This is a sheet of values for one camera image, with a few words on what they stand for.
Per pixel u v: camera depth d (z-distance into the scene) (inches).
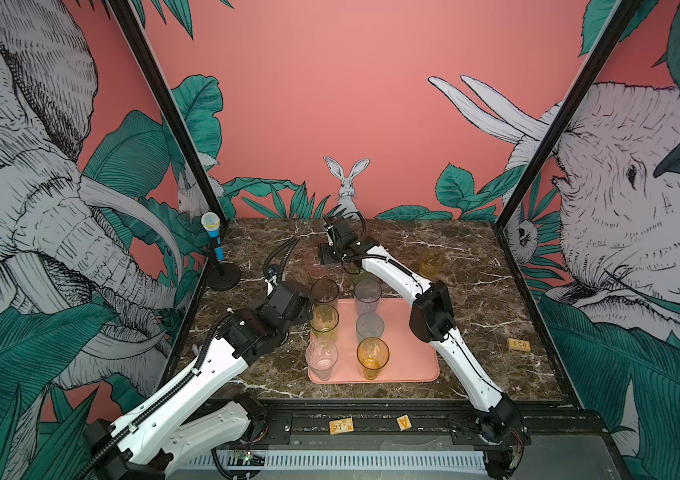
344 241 30.7
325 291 41.0
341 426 29.3
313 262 40.9
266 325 20.1
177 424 16.5
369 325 34.8
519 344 34.6
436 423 29.8
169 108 33.9
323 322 33.5
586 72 31.1
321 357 32.9
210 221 34.6
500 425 25.0
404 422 29.4
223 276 40.2
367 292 35.5
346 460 27.6
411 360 33.7
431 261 41.3
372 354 28.8
